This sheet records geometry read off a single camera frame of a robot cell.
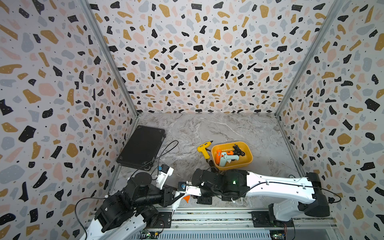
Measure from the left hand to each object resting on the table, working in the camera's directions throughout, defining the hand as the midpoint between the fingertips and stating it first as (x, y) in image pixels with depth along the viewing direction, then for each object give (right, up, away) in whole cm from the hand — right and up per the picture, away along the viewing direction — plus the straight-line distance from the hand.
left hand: (184, 194), depth 60 cm
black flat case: (-33, +12, +40) cm, 53 cm away
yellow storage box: (+33, +6, +33) cm, 47 cm away
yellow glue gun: (+8, +13, +39) cm, 42 cm away
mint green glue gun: (+21, +8, +32) cm, 39 cm away
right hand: (+3, -1, +4) cm, 5 cm away
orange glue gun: (+18, +10, +36) cm, 42 cm away
